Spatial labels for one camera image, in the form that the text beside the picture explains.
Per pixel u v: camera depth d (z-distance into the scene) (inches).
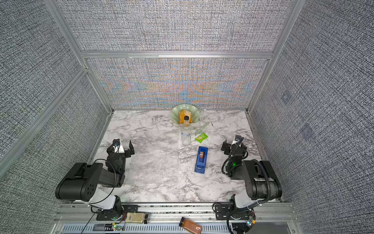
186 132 35.2
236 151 26.5
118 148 29.7
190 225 26.2
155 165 35.3
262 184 17.6
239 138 30.7
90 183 18.4
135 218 27.2
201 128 42.9
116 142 29.4
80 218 28.8
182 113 41.7
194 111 44.4
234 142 31.3
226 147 32.8
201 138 40.1
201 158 34.5
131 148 32.9
